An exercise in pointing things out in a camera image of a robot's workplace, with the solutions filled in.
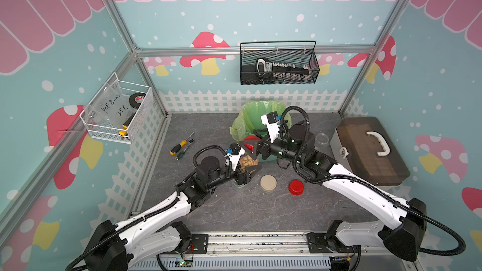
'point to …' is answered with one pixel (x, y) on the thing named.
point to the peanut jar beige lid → (238, 185)
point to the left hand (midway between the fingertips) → (255, 164)
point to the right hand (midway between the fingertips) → (246, 138)
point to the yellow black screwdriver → (177, 147)
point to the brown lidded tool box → (362, 147)
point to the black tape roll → (135, 99)
